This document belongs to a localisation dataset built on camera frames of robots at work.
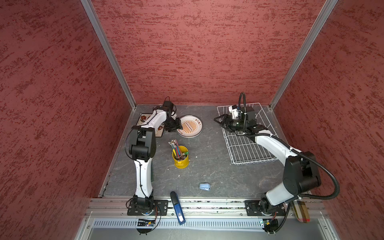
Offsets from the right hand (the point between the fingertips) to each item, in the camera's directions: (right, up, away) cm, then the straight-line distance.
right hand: (215, 124), depth 84 cm
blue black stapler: (-20, -42, -13) cm, 48 cm away
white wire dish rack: (+19, -17, +11) cm, 28 cm away
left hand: (-23, -5, +15) cm, 27 cm away
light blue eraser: (-6, -34, -4) cm, 35 cm away
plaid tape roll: (+40, -42, -13) cm, 60 cm away
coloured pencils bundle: (-22, -13, -4) cm, 26 cm away
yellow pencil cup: (-19, -22, -2) cm, 30 cm away
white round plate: (-14, -2, +23) cm, 27 cm away
